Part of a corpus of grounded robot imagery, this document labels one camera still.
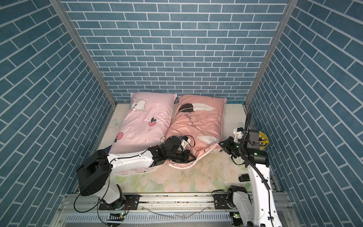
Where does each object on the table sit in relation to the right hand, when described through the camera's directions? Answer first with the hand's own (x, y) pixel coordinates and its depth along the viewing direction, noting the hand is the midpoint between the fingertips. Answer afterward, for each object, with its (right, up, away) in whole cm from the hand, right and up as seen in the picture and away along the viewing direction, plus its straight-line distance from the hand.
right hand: (221, 143), depth 74 cm
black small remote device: (+14, -21, +5) cm, 25 cm away
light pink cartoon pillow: (-46, +9, +20) cm, 51 cm away
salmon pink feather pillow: (-10, +11, +27) cm, 31 cm away
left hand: (-12, -11, +2) cm, 16 cm away
